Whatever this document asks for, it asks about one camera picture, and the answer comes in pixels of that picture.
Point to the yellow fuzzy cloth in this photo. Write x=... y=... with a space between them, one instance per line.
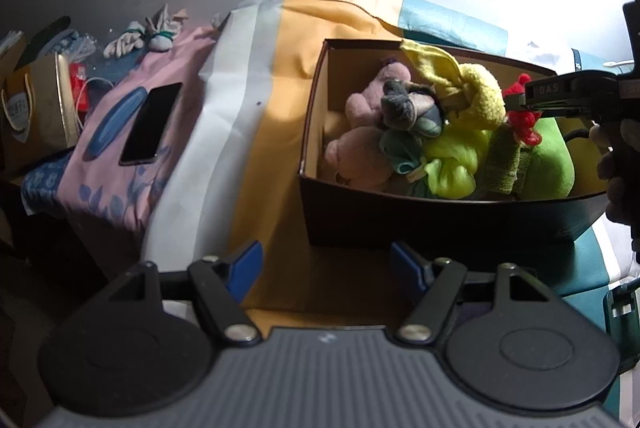
x=455 y=82

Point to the black brown cardboard box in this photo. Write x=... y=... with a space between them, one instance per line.
x=481 y=230

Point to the pink floral blanket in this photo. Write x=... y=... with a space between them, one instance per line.
x=90 y=181

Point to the red yarn toy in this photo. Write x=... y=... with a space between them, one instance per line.
x=522 y=112

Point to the white knotted rope toy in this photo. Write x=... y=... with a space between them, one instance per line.
x=157 y=34

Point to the green knitted cloth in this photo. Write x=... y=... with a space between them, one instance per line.
x=506 y=164

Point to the black smartphone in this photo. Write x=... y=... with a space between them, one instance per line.
x=147 y=132

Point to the green plush toy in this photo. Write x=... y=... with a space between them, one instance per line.
x=546 y=171

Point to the grey pink striped sock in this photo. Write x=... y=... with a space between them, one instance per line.
x=412 y=107

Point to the right hand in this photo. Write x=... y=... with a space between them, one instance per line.
x=620 y=172

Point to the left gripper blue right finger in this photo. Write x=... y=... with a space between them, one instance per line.
x=413 y=271

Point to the pink plush toy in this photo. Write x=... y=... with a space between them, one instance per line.
x=355 y=156

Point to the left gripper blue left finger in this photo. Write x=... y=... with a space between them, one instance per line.
x=245 y=266

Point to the tan paper bag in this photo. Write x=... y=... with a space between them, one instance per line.
x=38 y=116

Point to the neon green mesh sponge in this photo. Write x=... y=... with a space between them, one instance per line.
x=451 y=161

